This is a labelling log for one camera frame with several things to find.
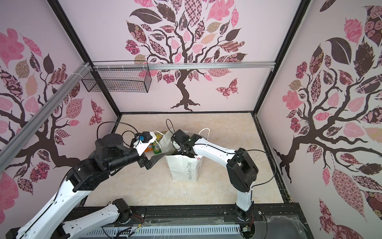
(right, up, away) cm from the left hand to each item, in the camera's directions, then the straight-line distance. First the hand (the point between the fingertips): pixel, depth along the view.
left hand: (157, 147), depth 61 cm
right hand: (+7, -9, +24) cm, 27 cm away
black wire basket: (-47, +47, +61) cm, 90 cm away
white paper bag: (+10, -12, +11) cm, 19 cm away
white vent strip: (+34, -42, +9) cm, 55 cm away
